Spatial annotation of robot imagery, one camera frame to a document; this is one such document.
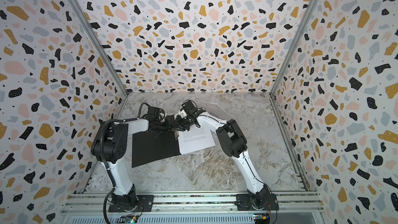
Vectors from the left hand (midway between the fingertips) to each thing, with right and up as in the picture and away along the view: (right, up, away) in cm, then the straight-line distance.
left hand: (174, 124), depth 99 cm
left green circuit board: (-14, -39, -29) cm, 51 cm away
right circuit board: (+47, -40, -27) cm, 67 cm away
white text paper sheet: (+14, -8, -2) cm, 16 cm away
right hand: (-2, 0, -8) cm, 8 cm away
